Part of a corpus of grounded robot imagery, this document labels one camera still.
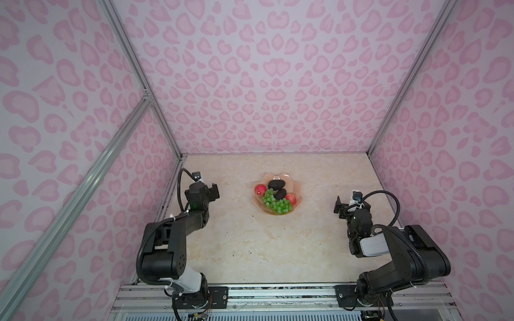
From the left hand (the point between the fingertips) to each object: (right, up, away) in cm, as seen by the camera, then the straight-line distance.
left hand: (204, 182), depth 94 cm
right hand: (+67, -6, -4) cm, 67 cm away
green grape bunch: (+35, -10, -6) cm, 37 cm away
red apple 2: (+41, -7, -1) cm, 41 cm away
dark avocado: (+34, -1, +5) cm, 34 cm away
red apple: (+26, -3, +1) cm, 26 cm away
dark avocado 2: (+36, -6, +4) cm, 37 cm away
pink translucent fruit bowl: (+42, -3, +7) cm, 43 cm away
